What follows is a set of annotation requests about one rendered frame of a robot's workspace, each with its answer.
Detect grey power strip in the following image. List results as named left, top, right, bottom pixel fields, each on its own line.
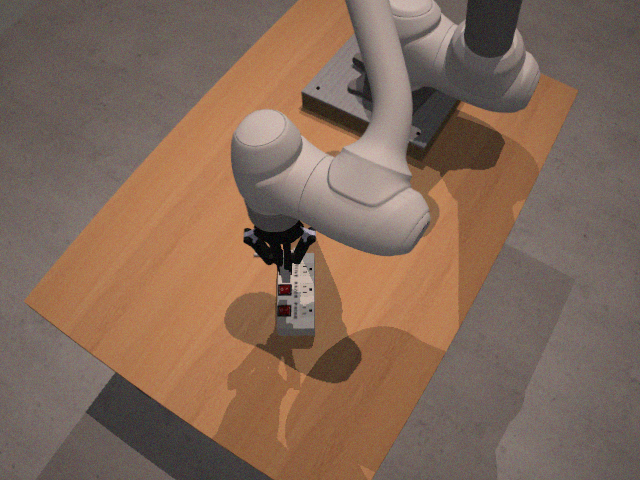
left=277, top=253, right=315, bottom=336

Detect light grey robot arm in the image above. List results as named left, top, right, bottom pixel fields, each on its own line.
left=231, top=0, right=541, bottom=256

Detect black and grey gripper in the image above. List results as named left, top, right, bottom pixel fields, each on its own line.
left=243, top=220, right=316, bottom=283

